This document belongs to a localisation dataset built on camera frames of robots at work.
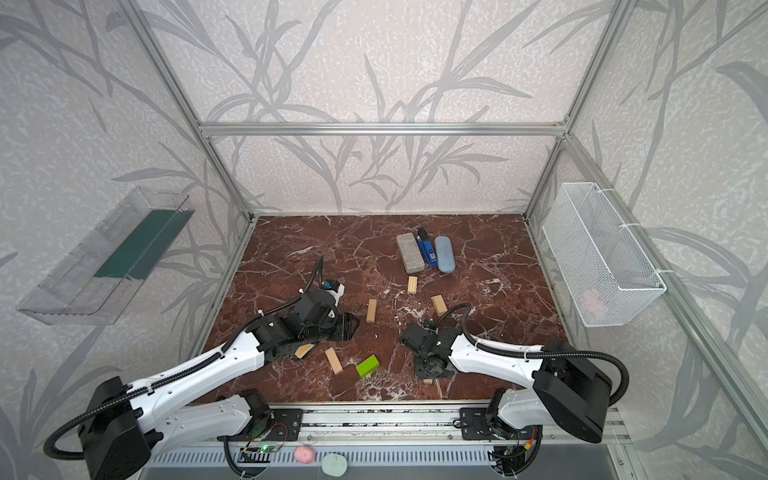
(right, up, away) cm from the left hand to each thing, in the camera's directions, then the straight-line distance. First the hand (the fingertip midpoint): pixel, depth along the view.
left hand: (357, 314), depth 79 cm
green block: (+3, -15, +3) cm, 16 cm away
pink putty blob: (-10, -30, -11) cm, 33 cm away
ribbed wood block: (+15, +5, +20) cm, 26 cm away
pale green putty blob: (-3, -31, -13) cm, 34 cm away
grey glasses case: (+15, +16, +27) cm, 34 cm away
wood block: (+24, 0, +14) cm, 28 cm away
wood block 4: (+19, -19, +1) cm, 27 cm away
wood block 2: (+2, -2, +14) cm, 15 cm away
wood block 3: (-7, -14, +5) cm, 17 cm away
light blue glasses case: (+27, +15, +26) cm, 40 cm away
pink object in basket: (+60, +5, -6) cm, 60 cm away
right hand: (+18, -14, +4) cm, 23 cm away
